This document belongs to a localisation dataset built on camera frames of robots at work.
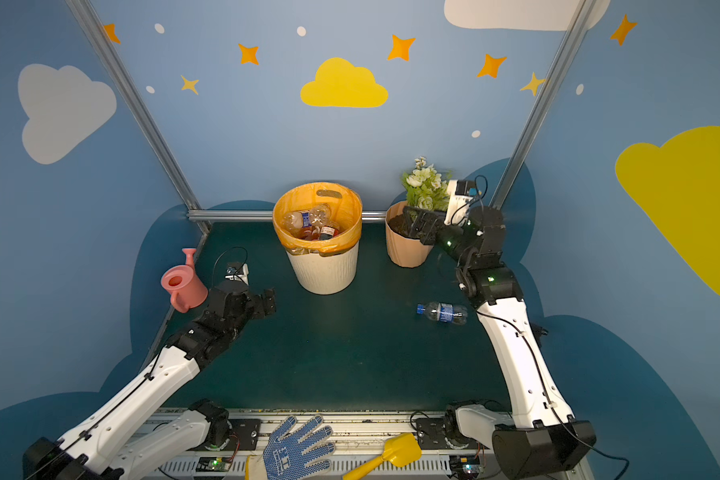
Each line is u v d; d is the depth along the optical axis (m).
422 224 0.59
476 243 0.48
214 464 0.71
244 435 0.74
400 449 0.72
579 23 0.70
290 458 0.71
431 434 0.75
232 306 0.58
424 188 0.89
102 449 0.40
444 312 0.93
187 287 0.91
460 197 0.57
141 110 0.86
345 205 0.95
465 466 0.72
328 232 0.93
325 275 0.91
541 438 0.37
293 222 0.91
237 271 0.67
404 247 0.99
